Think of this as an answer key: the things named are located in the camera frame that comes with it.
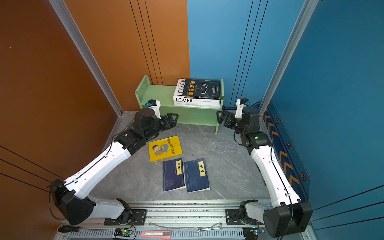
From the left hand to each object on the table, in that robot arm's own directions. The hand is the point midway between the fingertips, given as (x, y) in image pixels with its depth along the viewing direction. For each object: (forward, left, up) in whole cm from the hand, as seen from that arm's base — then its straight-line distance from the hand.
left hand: (175, 115), depth 72 cm
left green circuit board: (-44, +24, -36) cm, 62 cm away
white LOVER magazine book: (+16, 0, -1) cm, 16 cm away
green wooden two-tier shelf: (+23, +10, -7) cm, 26 cm away
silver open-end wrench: (-43, -12, -34) cm, 56 cm away
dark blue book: (-16, +3, -34) cm, 38 cm away
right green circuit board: (-44, -37, -34) cm, 67 cm away
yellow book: (0, +10, -32) cm, 33 cm away
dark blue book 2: (-18, -11, -33) cm, 39 cm away
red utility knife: (-45, +7, -33) cm, 56 cm away
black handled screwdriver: (-43, +50, -33) cm, 74 cm away
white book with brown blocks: (+13, -9, -5) cm, 17 cm away
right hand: (+1, -23, -1) cm, 23 cm away
